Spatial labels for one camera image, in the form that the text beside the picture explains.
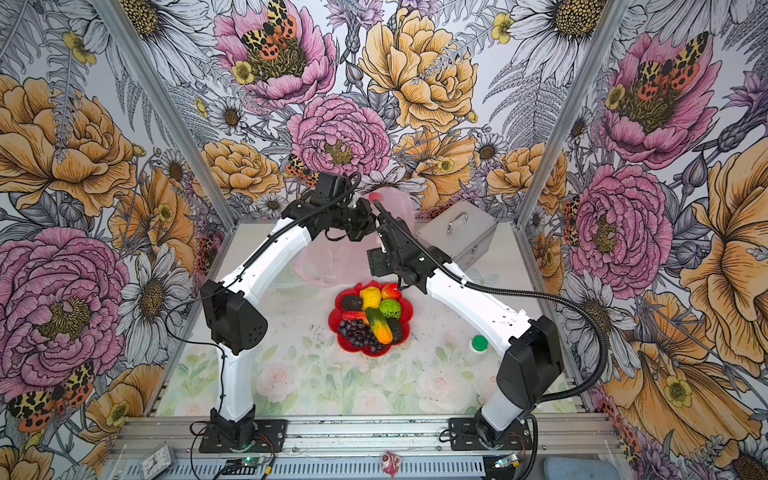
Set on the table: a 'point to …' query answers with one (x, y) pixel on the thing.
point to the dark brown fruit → (396, 329)
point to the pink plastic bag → (341, 260)
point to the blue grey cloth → (579, 468)
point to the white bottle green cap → (477, 350)
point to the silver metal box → (464, 233)
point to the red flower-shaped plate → (335, 318)
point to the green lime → (390, 308)
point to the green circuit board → (509, 460)
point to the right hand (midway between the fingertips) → (384, 263)
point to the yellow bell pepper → (371, 297)
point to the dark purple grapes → (360, 334)
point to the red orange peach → (390, 291)
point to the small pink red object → (391, 463)
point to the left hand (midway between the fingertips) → (387, 229)
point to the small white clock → (157, 461)
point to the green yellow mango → (379, 325)
